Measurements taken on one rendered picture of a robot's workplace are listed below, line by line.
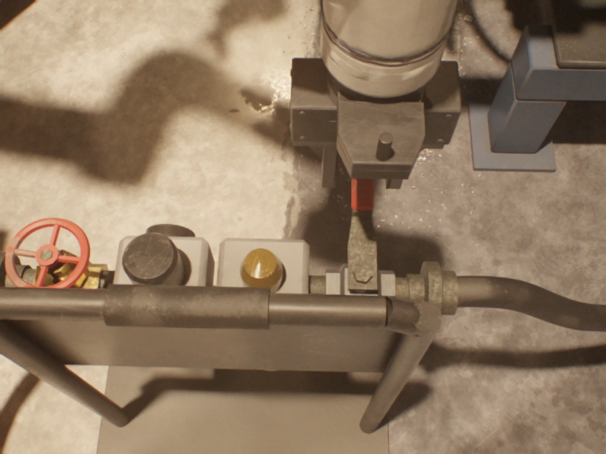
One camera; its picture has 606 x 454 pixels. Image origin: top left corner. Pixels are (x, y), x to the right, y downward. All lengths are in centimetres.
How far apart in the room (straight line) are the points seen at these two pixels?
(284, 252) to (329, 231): 52
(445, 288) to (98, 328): 32
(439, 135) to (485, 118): 72
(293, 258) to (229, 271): 6
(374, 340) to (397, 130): 23
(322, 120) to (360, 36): 12
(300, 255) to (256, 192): 55
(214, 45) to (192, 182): 29
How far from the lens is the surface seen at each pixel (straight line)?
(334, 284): 65
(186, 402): 109
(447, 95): 56
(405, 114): 50
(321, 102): 54
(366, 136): 49
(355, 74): 48
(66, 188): 126
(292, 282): 64
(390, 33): 44
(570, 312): 75
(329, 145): 61
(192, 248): 66
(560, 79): 110
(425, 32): 45
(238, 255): 65
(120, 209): 122
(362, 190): 65
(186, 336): 66
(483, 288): 67
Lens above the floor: 106
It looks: 66 degrees down
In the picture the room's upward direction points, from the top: straight up
